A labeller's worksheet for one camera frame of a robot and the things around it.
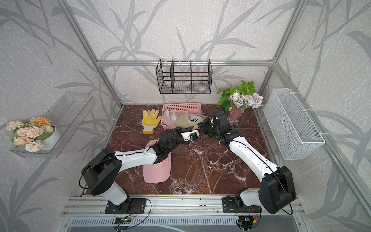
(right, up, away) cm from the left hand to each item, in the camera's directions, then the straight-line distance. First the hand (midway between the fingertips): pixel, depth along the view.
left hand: (191, 125), depth 82 cm
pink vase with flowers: (+26, +15, +3) cm, 30 cm away
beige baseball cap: (-3, +3, +8) cm, 9 cm away
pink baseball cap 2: (-16, +4, +21) cm, 27 cm away
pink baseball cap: (-19, -28, +1) cm, 34 cm away
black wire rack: (-6, +34, +24) cm, 42 cm away
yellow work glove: (-32, +1, +27) cm, 42 cm away
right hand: (+3, +1, -2) cm, 3 cm away
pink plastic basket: (0, +12, +34) cm, 36 cm away
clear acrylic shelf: (-64, +6, -8) cm, 65 cm away
